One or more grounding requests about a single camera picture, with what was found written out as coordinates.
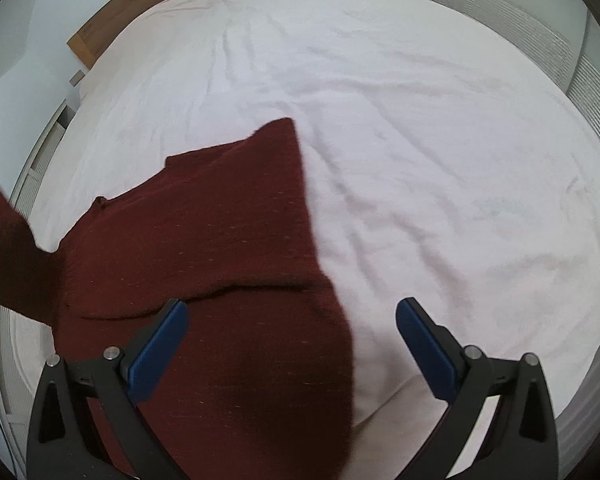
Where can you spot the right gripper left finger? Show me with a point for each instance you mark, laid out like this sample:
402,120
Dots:
63,440

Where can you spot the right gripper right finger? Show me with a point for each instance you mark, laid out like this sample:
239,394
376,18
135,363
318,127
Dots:
521,441

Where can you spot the dark red knit sweater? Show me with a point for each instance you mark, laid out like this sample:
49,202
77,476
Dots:
261,385

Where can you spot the white bed sheet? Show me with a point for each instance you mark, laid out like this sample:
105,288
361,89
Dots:
440,162

